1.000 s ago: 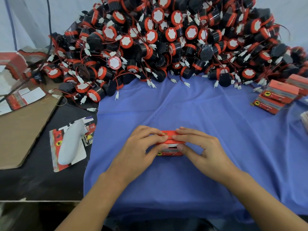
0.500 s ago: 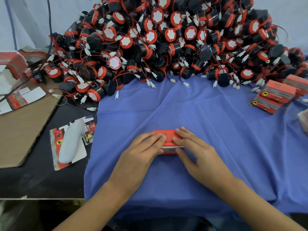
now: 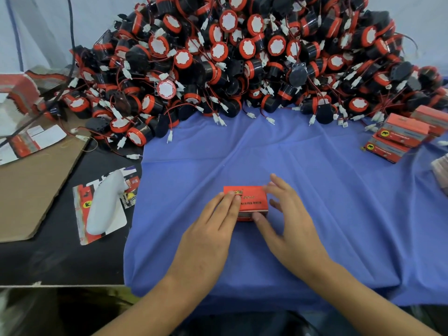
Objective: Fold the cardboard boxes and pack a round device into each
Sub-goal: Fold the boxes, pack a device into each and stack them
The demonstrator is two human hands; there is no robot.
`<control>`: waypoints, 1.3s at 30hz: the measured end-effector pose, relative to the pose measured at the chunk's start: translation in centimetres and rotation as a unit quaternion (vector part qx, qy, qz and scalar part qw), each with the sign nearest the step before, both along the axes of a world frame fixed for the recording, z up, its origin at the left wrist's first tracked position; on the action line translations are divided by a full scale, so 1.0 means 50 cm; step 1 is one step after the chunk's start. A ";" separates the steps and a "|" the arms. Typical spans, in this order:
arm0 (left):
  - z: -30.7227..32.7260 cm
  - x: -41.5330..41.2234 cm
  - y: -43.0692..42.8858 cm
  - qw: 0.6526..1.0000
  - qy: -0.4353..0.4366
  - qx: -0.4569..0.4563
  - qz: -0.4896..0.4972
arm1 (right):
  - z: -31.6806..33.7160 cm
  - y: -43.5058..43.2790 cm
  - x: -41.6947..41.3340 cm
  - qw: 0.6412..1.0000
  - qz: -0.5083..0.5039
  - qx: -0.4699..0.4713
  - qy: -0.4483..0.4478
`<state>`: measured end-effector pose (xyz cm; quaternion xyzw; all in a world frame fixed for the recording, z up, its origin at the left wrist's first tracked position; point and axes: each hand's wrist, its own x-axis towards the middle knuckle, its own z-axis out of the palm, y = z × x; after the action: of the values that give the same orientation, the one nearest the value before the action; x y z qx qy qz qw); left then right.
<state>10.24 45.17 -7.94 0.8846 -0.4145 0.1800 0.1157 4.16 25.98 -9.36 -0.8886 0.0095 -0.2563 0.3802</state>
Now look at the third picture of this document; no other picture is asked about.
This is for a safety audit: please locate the person's left hand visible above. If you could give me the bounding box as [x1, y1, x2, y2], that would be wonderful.
[167, 191, 243, 293]

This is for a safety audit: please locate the person's right hand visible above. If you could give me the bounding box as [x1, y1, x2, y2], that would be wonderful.
[251, 173, 335, 283]

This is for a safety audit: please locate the stack of box blanks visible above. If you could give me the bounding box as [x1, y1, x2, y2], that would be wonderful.
[430, 154, 448, 195]

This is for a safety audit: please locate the pile of black red buzzers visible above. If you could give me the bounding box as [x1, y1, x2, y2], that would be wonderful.
[38, 0, 448, 147]

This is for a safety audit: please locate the person's right forearm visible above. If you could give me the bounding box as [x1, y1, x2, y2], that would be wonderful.
[304, 259, 442, 336]

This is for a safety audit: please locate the blue table cloth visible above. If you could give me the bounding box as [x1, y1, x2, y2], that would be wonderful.
[122, 105, 448, 315]

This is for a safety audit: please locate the brown cardboard piece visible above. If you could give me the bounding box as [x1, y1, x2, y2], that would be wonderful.
[0, 126, 89, 244]

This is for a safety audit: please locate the black hanging cable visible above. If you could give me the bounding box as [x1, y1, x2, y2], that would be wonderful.
[64, 0, 77, 74]

